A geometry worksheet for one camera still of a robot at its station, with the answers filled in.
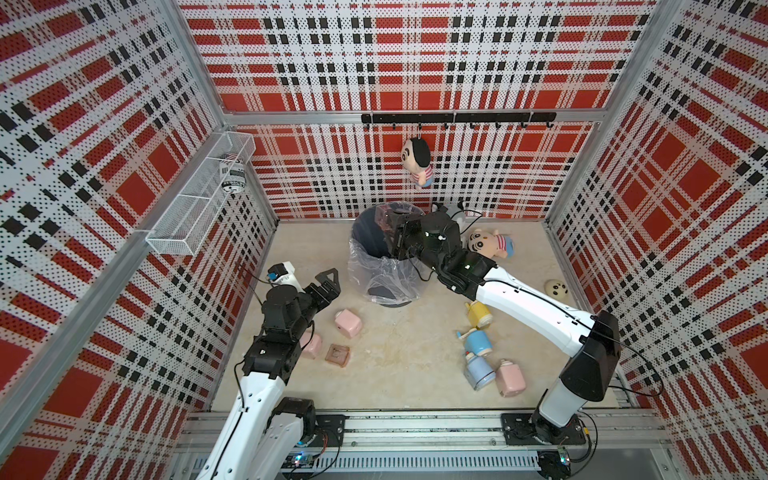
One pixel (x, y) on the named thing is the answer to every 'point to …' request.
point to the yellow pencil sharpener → (479, 314)
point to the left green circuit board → (299, 460)
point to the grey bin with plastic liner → (382, 277)
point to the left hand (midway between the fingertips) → (333, 278)
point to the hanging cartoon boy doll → (416, 157)
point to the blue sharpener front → (478, 371)
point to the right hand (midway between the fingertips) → (386, 214)
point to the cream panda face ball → (557, 289)
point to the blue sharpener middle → (477, 341)
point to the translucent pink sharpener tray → (337, 355)
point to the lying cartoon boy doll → (493, 243)
